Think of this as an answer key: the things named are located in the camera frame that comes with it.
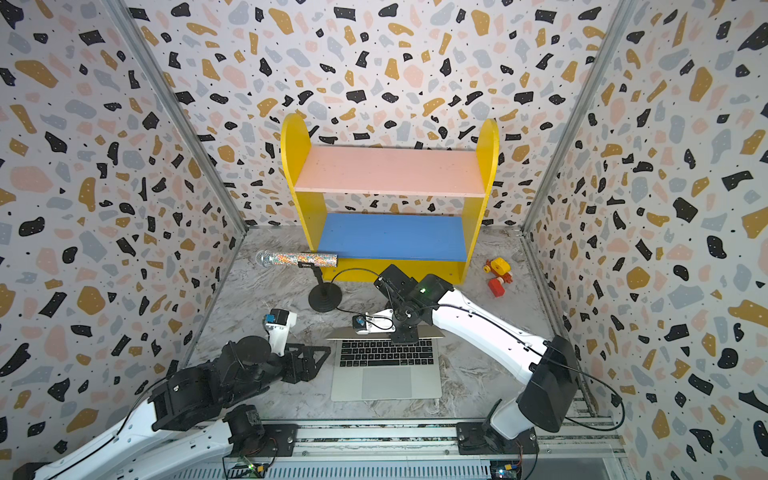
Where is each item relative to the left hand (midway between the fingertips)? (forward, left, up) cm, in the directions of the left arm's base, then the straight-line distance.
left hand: (323, 351), depth 67 cm
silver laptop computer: (+3, -9, -21) cm, 23 cm away
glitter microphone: (+27, +19, +1) cm, 33 cm away
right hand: (+8, -15, -5) cm, 18 cm away
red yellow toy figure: (+34, -54, -17) cm, 66 cm away
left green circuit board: (-20, +18, -21) cm, 34 cm away
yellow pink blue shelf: (+39, -7, -7) cm, 40 cm away
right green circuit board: (-21, -43, -22) cm, 52 cm away
